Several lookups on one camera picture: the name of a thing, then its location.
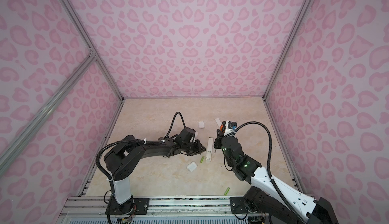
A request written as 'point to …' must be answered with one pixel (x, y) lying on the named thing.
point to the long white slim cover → (218, 122)
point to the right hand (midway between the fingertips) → (218, 129)
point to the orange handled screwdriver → (222, 128)
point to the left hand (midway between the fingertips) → (208, 148)
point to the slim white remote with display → (209, 149)
